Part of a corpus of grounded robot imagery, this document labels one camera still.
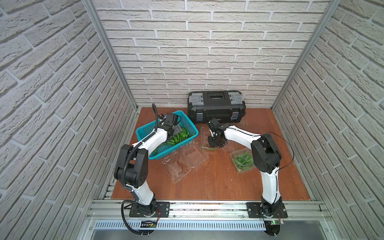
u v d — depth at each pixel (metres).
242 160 0.87
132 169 0.47
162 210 0.73
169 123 0.73
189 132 1.00
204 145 0.90
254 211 0.74
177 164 0.90
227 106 0.97
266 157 0.53
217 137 0.75
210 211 0.75
